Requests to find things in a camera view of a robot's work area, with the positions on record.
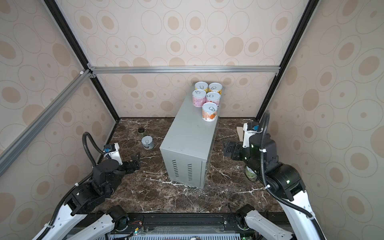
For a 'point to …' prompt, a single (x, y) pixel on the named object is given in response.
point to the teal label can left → (147, 142)
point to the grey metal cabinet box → (187, 150)
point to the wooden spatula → (240, 131)
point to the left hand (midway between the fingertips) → (135, 153)
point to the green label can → (250, 174)
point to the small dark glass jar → (141, 130)
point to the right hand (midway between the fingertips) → (233, 142)
